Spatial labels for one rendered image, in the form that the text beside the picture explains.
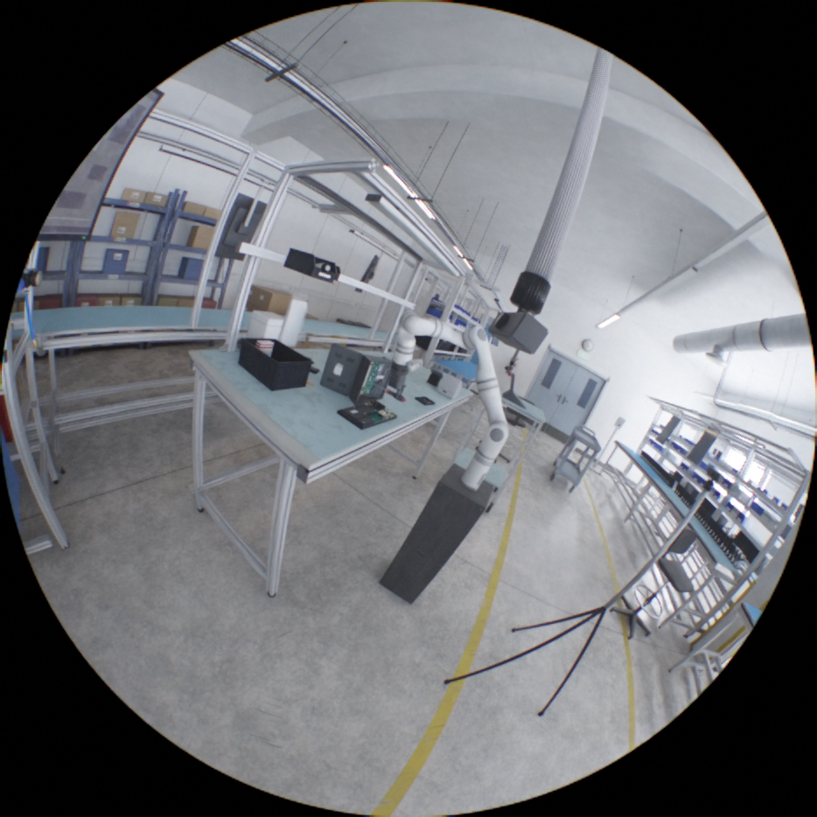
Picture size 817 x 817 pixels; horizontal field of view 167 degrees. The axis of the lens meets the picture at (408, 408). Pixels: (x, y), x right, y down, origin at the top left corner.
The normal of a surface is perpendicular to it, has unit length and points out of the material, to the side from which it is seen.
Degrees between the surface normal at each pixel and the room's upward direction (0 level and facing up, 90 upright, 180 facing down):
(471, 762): 0
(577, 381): 90
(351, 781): 0
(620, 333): 90
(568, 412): 90
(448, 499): 90
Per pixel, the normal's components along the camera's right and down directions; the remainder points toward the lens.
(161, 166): 0.83, 0.47
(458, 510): -0.42, 0.15
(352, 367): -0.10, 0.31
